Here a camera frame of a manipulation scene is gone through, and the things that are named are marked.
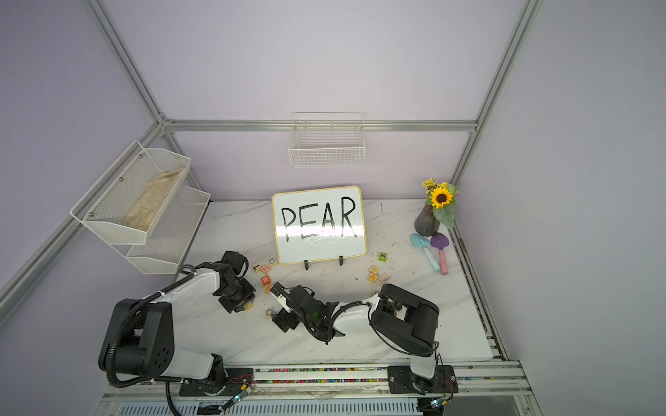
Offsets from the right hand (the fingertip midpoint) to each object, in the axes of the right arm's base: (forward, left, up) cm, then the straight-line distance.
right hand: (276, 308), depth 83 cm
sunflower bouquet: (+33, -58, +17) cm, 69 cm away
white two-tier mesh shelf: (+21, +41, +7) cm, 47 cm away
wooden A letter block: (+13, -33, -4) cm, 36 cm away
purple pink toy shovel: (+28, -63, -4) cm, 69 cm away
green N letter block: (+22, -38, -4) cm, 44 cm away
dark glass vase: (+34, -57, +1) cm, 66 cm away
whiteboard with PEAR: (+31, -13, +6) cm, 34 cm away
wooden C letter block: (+1, +4, -3) cm, 5 cm away
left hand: (+3, +10, -4) cm, 11 cm away
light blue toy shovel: (+29, -54, -4) cm, 61 cm away
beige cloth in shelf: (+24, +37, +26) cm, 51 cm away
